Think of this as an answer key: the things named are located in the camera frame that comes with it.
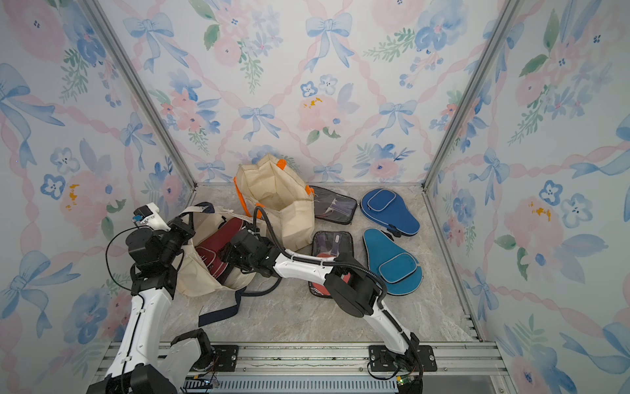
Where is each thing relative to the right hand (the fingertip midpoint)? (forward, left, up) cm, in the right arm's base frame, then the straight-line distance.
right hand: (217, 256), depth 85 cm
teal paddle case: (+1, -64, -8) cm, 65 cm away
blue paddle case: (+28, -65, -7) cm, 71 cm away
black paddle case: (+29, -41, -8) cm, 51 cm away
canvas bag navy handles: (-9, +4, +3) cm, 10 cm away
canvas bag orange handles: (+31, -21, -6) cm, 38 cm away
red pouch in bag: (+4, +4, -1) cm, 6 cm away
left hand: (+6, +3, +18) cm, 20 cm away
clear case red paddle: (+10, -39, -9) cm, 41 cm away
